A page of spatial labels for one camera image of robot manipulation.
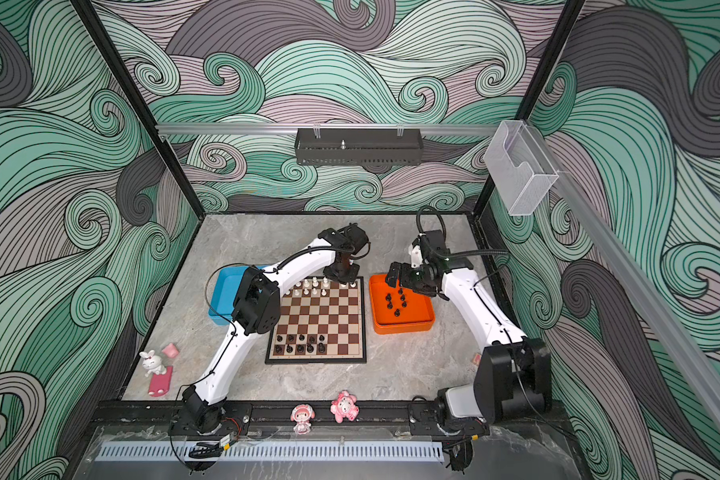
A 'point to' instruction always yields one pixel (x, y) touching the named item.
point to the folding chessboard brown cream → (321, 322)
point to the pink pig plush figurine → (345, 407)
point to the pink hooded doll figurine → (302, 415)
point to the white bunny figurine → (152, 363)
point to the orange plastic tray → (398, 309)
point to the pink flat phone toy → (158, 385)
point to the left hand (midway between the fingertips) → (348, 278)
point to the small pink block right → (476, 359)
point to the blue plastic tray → (225, 289)
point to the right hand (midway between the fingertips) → (401, 281)
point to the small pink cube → (170, 350)
